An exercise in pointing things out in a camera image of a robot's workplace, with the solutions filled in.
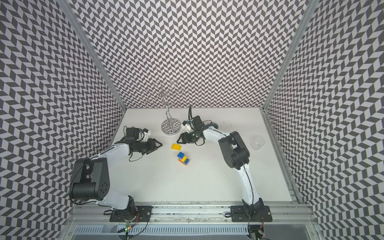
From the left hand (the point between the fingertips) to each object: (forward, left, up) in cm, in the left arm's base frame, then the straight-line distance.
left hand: (160, 146), depth 91 cm
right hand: (+4, -13, -3) cm, 13 cm away
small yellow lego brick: (-7, -16, -1) cm, 17 cm away
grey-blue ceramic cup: (+16, -35, +1) cm, 38 cm away
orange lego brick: (-8, -13, -4) cm, 16 cm away
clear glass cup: (+4, -61, -1) cm, 61 cm away
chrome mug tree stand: (+19, -3, -4) cm, 20 cm away
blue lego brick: (-8, -17, -3) cm, 19 cm away
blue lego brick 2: (-6, -13, +1) cm, 15 cm away
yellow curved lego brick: (+3, -9, -5) cm, 11 cm away
